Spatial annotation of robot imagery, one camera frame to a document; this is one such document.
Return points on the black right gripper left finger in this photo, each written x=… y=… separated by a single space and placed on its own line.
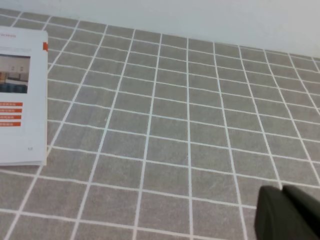
x=276 y=218

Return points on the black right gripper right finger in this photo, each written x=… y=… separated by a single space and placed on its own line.
x=307 y=206

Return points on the white brochure book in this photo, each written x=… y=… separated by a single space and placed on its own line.
x=23 y=96

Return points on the grey checked tablecloth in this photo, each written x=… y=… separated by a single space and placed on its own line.
x=159 y=137

